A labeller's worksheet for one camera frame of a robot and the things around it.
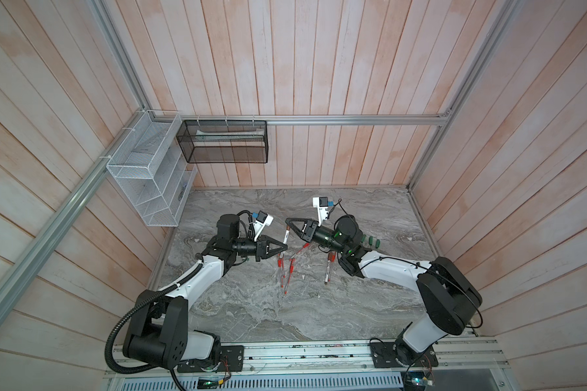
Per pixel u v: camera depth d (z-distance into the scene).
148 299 0.44
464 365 0.73
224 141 0.97
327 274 0.92
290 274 0.92
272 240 0.75
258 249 0.69
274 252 0.74
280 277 0.90
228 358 0.73
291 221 0.75
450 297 0.46
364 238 1.02
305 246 0.99
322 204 0.72
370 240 1.01
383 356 0.73
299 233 0.72
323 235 0.70
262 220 0.71
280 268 0.93
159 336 0.42
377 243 1.01
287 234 0.75
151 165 0.69
